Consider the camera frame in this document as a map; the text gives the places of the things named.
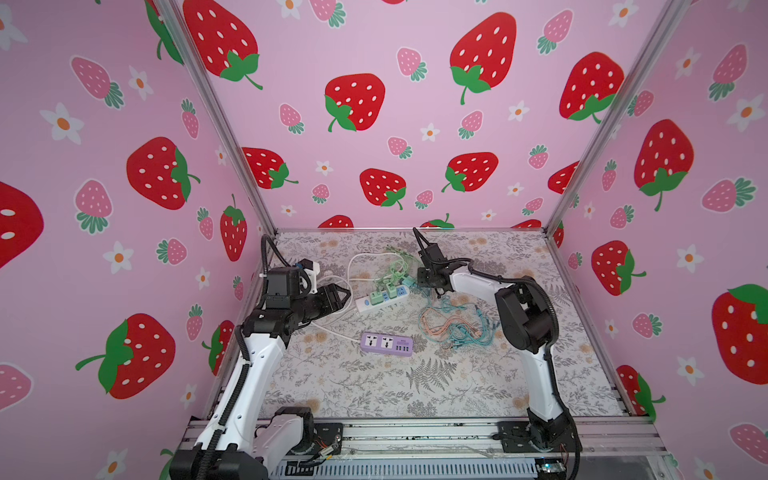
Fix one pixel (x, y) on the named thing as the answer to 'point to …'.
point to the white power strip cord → (349, 276)
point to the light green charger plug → (376, 297)
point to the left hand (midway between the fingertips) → (344, 295)
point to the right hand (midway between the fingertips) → (418, 278)
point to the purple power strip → (386, 344)
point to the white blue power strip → (364, 303)
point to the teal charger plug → (408, 281)
